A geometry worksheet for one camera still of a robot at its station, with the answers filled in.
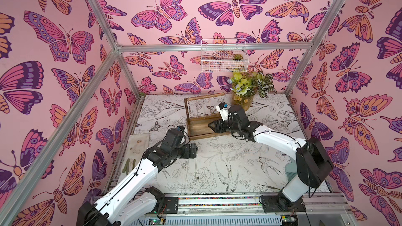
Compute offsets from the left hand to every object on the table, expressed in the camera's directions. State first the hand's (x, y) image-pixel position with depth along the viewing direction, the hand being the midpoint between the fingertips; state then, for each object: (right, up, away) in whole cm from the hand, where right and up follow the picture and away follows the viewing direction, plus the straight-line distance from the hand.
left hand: (191, 146), depth 79 cm
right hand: (+11, +12, +6) cm, 18 cm away
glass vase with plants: (+32, +34, +21) cm, 51 cm away
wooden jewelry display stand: (-1, +21, +34) cm, 40 cm away
